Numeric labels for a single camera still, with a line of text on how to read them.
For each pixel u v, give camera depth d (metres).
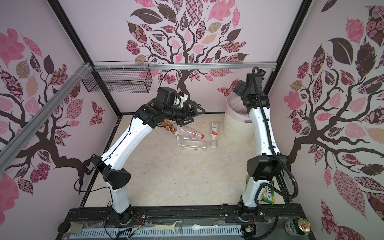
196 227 0.71
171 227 0.70
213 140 1.03
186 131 1.04
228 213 0.74
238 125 0.90
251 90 0.57
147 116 0.49
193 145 1.00
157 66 0.93
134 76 0.95
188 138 1.00
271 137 0.47
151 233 0.70
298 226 0.62
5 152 0.49
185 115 0.60
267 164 0.46
